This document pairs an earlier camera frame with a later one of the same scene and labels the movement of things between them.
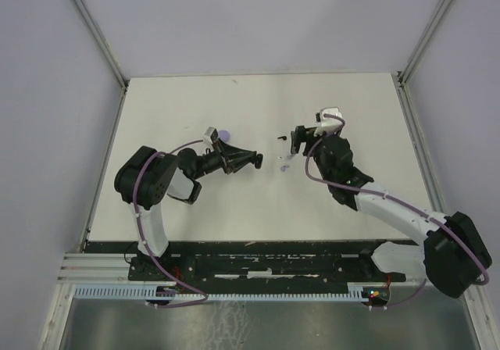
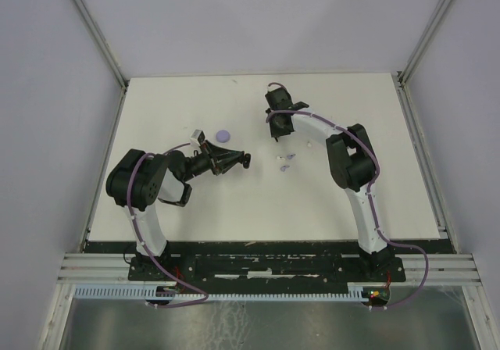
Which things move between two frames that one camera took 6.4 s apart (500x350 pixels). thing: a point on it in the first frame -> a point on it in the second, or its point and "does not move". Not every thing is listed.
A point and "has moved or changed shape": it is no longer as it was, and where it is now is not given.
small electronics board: x=376 y=296 does not move
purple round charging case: x=224 y=135 does not move
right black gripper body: x=311 y=140 -> x=275 y=131
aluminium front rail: x=112 y=268 does not move
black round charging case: x=259 y=158 has moved or changed shape
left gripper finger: x=258 y=164 -> x=245 y=161
